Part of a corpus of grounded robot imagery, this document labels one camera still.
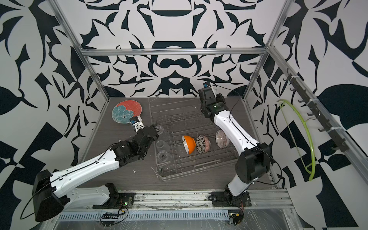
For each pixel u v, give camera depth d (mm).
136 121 637
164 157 757
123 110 1088
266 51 908
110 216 726
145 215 648
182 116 1061
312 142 581
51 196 382
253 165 437
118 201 714
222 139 914
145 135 535
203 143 911
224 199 735
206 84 724
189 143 812
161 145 811
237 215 714
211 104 624
